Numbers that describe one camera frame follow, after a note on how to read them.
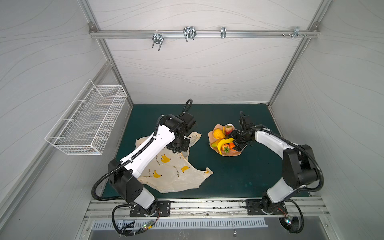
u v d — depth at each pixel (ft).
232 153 2.97
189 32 2.51
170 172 2.60
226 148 2.97
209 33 2.56
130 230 2.24
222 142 2.99
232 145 2.97
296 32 2.51
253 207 2.40
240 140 2.55
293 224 2.35
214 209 2.46
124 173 1.36
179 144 2.03
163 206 2.42
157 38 2.58
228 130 3.19
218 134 3.11
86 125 2.26
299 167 1.51
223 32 2.57
